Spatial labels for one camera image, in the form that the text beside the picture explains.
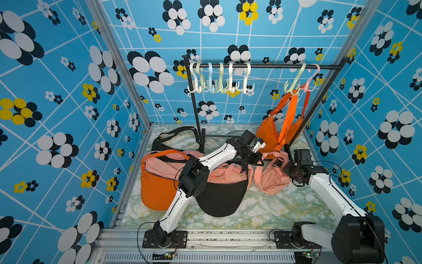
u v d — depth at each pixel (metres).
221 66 0.63
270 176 0.89
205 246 0.73
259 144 0.83
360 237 0.44
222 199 0.84
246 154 0.78
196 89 0.70
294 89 0.70
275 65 0.63
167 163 0.94
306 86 0.68
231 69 0.63
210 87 0.70
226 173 0.91
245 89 0.69
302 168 0.63
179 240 0.74
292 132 0.95
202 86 0.72
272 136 0.97
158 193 0.89
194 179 0.56
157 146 1.07
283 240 0.73
